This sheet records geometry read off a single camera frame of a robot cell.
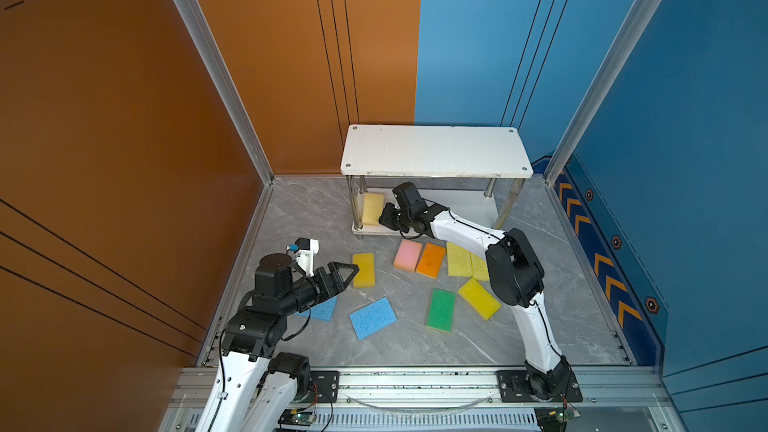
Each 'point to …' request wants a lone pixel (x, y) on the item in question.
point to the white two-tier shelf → (474, 171)
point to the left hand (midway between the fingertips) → (351, 271)
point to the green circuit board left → (296, 417)
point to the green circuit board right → (555, 419)
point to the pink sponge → (407, 255)
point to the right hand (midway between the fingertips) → (375, 218)
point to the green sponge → (441, 309)
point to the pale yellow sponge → (373, 206)
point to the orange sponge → (431, 260)
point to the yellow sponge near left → (366, 276)
